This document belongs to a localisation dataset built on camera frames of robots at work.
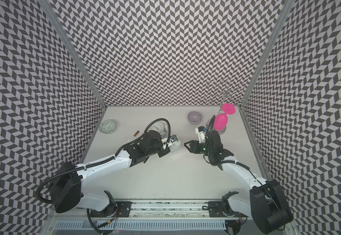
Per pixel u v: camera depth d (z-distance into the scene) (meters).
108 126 1.03
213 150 0.64
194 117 1.08
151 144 0.62
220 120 0.78
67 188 0.41
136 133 1.00
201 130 0.75
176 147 0.83
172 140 0.67
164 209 0.74
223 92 0.79
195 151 0.72
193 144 0.74
